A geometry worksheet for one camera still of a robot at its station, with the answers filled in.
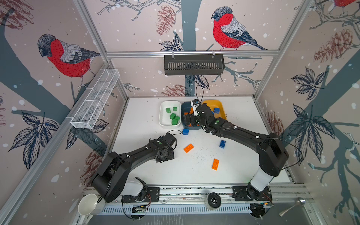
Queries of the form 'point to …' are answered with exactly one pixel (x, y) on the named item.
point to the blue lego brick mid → (222, 144)
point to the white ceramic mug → (88, 205)
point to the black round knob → (214, 200)
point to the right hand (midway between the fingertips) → (189, 115)
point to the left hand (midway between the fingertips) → (168, 157)
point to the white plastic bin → (170, 113)
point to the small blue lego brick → (217, 110)
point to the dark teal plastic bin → (185, 108)
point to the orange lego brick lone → (215, 164)
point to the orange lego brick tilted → (188, 148)
